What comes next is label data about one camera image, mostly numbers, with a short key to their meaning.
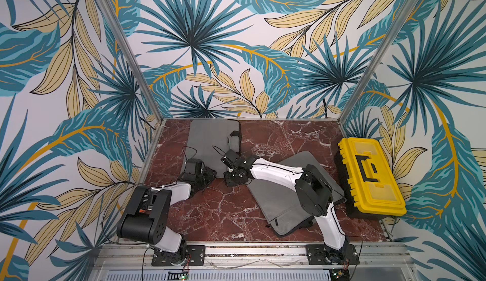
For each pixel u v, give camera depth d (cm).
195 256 73
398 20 77
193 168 73
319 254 73
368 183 76
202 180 80
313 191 52
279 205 83
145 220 44
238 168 68
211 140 102
